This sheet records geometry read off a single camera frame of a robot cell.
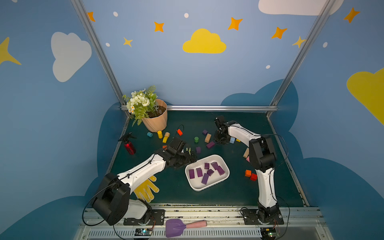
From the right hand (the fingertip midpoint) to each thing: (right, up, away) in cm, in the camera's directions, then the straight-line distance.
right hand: (219, 139), depth 103 cm
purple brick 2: (-15, -19, -14) cm, 28 cm away
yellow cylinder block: (-42, +3, +1) cm, 42 cm away
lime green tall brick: (-21, -6, -4) cm, 22 cm away
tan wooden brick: (-8, +1, +1) cm, 8 cm away
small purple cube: (-10, -16, -12) cm, 22 cm away
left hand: (-17, -11, -20) cm, 28 cm away
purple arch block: (-4, -16, -12) cm, 21 cm away
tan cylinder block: (-38, +3, +8) cm, 39 cm away
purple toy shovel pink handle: (-27, -41, -31) cm, 58 cm away
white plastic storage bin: (-4, -23, -14) cm, 27 cm away
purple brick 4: (-5, -3, -1) cm, 7 cm away
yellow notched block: (+3, +2, -33) cm, 33 cm away
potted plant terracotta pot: (-42, +12, -5) cm, 44 cm away
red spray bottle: (-59, -2, -11) cm, 60 cm away
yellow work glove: (-46, -27, -21) cm, 57 cm away
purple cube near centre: (-15, -7, -5) cm, 17 cm away
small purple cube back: (-9, +5, +5) cm, 12 cm away
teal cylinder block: (-50, +3, +2) cm, 50 cm away
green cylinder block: (-16, 0, +1) cm, 16 cm away
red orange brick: (-28, +4, +5) cm, 29 cm away
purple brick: (-19, -20, -15) cm, 31 cm away
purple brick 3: (-11, -22, -16) cm, 30 cm away
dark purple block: (-8, -19, -13) cm, 25 cm away
